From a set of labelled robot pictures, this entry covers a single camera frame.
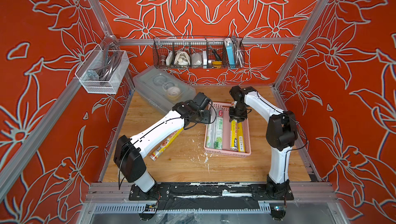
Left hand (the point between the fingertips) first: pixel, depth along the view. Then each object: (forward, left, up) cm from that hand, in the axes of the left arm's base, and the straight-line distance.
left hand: (206, 115), depth 79 cm
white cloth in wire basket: (+31, +16, +13) cm, 37 cm away
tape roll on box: (+15, +20, -2) cm, 25 cm away
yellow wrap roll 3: (-10, -16, -12) cm, 22 cm away
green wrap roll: (+1, -3, -15) cm, 15 cm away
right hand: (+5, -14, -11) cm, 19 cm away
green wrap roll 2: (-4, -8, -15) cm, 17 cm away
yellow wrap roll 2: (-8, -21, -16) cm, 28 cm away
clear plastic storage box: (+20, +30, -2) cm, 36 cm away
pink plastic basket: (-12, -12, -14) cm, 22 cm away
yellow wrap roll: (-12, +23, -17) cm, 31 cm away
